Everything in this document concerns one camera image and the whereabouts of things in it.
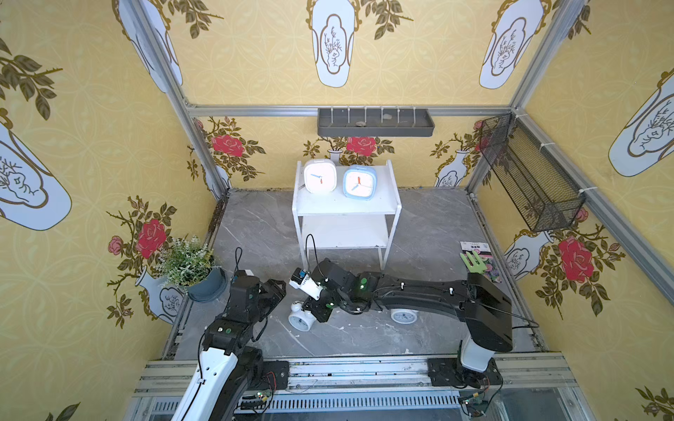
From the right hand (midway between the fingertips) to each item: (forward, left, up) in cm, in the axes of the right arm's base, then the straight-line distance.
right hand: (304, 313), depth 75 cm
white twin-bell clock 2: (+3, -30, -8) cm, 31 cm away
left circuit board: (-20, +13, -12) cm, 26 cm away
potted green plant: (+10, +34, +8) cm, 36 cm away
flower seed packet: (+31, -64, -13) cm, 72 cm away
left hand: (+8, +7, 0) cm, 11 cm away
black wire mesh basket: (+35, -74, +14) cm, 83 cm away
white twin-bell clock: (-1, +1, -2) cm, 3 cm away
